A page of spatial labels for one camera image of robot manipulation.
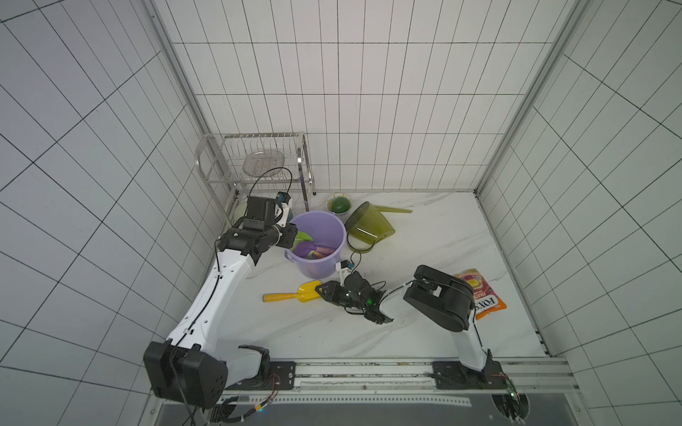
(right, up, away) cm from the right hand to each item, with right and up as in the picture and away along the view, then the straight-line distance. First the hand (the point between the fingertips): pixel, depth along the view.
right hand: (308, 296), depth 86 cm
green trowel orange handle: (-3, +20, +4) cm, 20 cm away
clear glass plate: (-17, +46, +6) cm, 49 cm away
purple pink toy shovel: (-2, +16, +3) cm, 16 cm away
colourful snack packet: (+58, 0, -3) cm, 58 cm away
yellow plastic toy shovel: (-1, 0, +3) cm, 3 cm away
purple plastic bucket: (+5, +22, +3) cm, 23 cm away
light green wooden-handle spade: (+1, +13, +6) cm, 14 cm away
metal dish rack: (-37, +49, +26) cm, 67 cm away
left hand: (-6, +21, -7) cm, 23 cm away
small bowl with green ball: (+10, +32, +24) cm, 41 cm away
